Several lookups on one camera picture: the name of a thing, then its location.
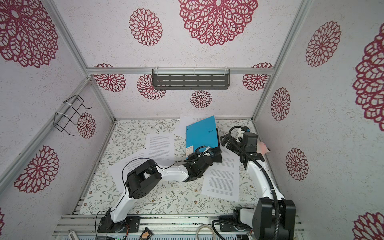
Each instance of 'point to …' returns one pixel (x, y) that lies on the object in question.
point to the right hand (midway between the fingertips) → (227, 138)
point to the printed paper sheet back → (184, 122)
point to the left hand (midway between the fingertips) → (194, 151)
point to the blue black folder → (202, 133)
